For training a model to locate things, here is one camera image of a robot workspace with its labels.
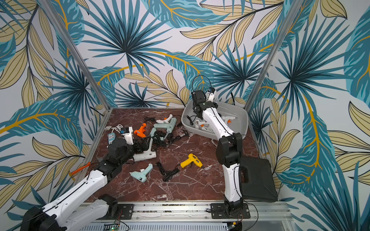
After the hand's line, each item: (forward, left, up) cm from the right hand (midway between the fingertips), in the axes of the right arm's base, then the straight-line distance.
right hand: (214, 104), depth 91 cm
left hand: (-22, +42, -4) cm, 48 cm away
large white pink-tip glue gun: (-25, +44, -18) cm, 53 cm away
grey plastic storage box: (+8, -22, -21) cm, 31 cm away
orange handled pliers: (-31, +82, -22) cm, 91 cm away
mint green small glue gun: (-36, +45, -21) cm, 61 cm away
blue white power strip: (-9, +70, -20) cm, 73 cm away
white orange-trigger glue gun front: (-1, +6, -20) cm, 21 cm away
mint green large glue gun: (-4, +30, -17) cm, 35 cm away
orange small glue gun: (-6, +50, -19) cm, 54 cm away
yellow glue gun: (-26, +15, -21) cm, 37 cm away
